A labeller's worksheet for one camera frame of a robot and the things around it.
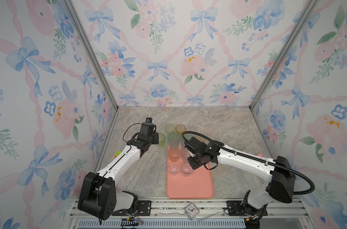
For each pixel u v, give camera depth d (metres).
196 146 0.61
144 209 0.74
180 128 1.04
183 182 0.82
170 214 0.73
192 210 0.72
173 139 0.95
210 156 0.54
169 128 1.07
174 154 0.93
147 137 0.65
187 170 0.87
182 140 0.70
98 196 0.41
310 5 0.69
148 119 0.76
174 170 0.86
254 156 0.48
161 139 0.97
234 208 0.73
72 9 0.70
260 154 0.92
